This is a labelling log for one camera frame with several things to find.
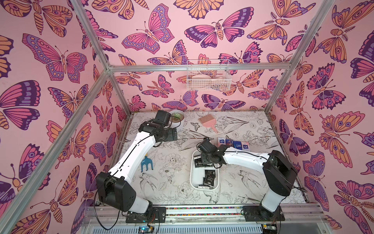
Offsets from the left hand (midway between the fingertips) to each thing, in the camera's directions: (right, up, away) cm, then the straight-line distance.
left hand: (169, 134), depth 82 cm
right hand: (+19, -15, +7) cm, 26 cm away
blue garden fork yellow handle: (-16, -18, +11) cm, 26 cm away
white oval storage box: (+16, -24, +6) cm, 29 cm away
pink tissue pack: (+49, -9, +15) cm, 52 cm away
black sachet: (+16, -17, +8) cm, 25 cm away
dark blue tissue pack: (+39, -6, +16) cm, 42 cm away
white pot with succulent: (+3, +10, +21) cm, 23 cm away
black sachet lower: (+23, -23, +2) cm, 33 cm away
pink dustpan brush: (+26, +9, +32) cm, 42 cm away
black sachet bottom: (+22, -26, -1) cm, 34 cm away
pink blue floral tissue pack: (+33, -6, +18) cm, 38 cm away
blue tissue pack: (+44, -8, +16) cm, 47 cm away
